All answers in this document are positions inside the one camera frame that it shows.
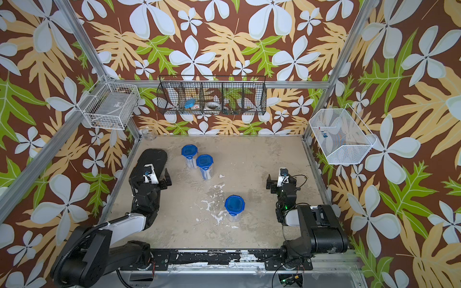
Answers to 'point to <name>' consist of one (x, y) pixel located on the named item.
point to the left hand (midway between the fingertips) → (156, 169)
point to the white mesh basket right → (342, 136)
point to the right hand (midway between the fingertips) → (278, 174)
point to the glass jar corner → (149, 133)
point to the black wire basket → (209, 95)
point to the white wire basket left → (111, 106)
